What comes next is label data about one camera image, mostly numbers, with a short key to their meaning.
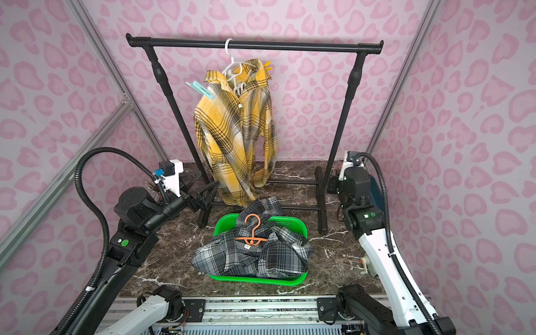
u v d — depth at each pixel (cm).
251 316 72
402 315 37
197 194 53
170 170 50
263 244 73
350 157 58
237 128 68
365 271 82
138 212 45
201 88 52
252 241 75
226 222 86
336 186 64
